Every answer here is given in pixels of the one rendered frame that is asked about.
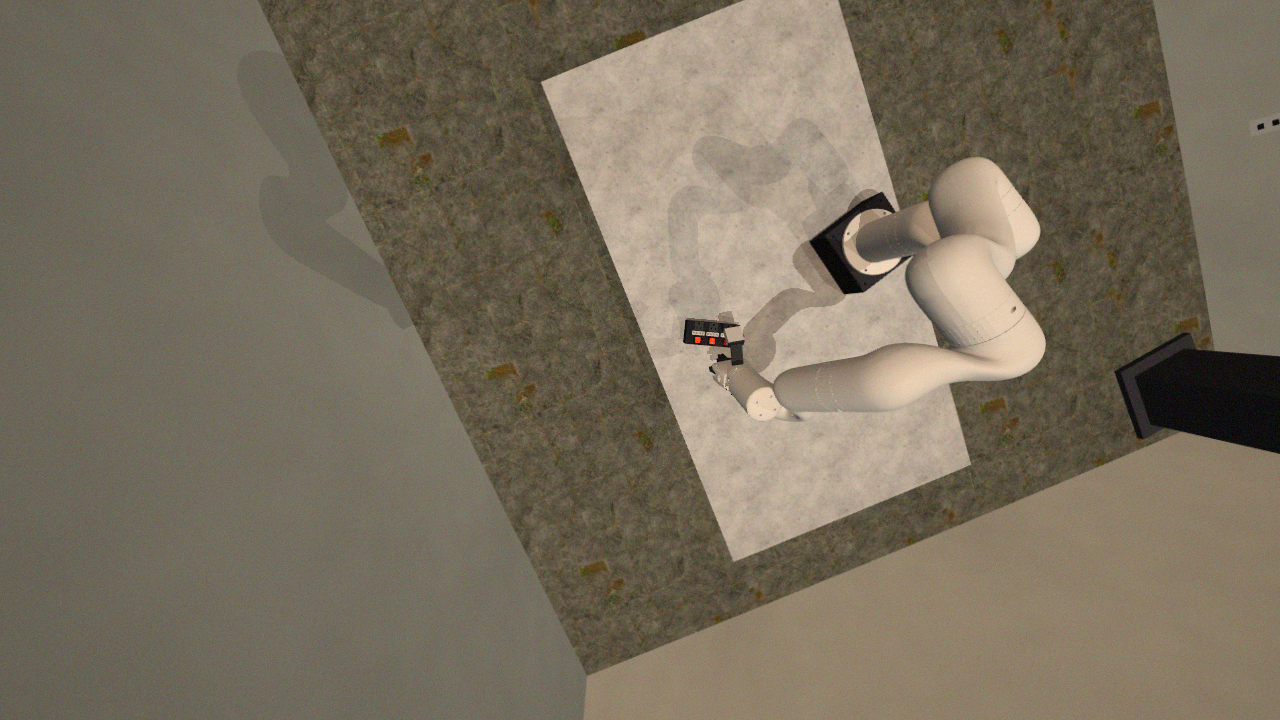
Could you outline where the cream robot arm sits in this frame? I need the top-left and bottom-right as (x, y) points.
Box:
(723, 158), (1046, 421)

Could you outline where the black power strip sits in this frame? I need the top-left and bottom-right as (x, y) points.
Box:
(684, 320), (737, 347)

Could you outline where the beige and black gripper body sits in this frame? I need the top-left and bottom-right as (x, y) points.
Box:
(712, 357), (754, 388)

